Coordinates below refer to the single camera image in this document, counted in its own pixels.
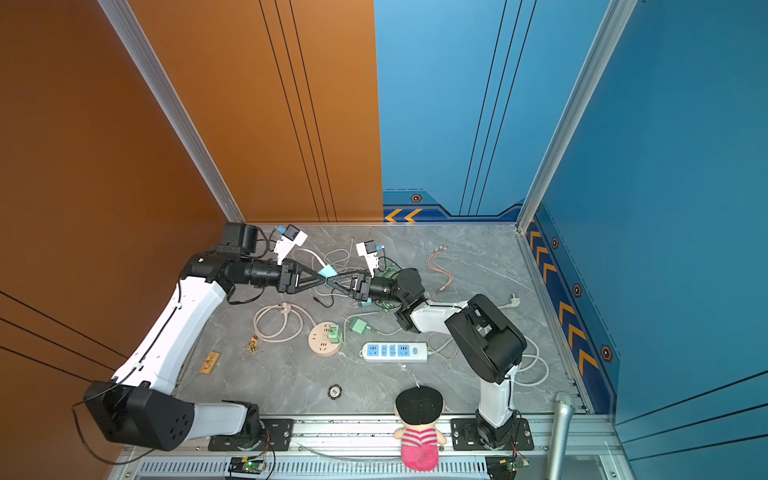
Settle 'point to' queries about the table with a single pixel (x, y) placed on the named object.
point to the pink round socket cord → (294, 322)
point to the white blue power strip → (394, 352)
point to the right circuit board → (504, 467)
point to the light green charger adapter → (335, 334)
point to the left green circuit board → (244, 465)
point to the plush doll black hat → (419, 405)
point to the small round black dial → (334, 391)
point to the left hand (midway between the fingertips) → (319, 276)
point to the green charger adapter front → (360, 325)
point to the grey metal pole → (564, 410)
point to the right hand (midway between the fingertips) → (329, 286)
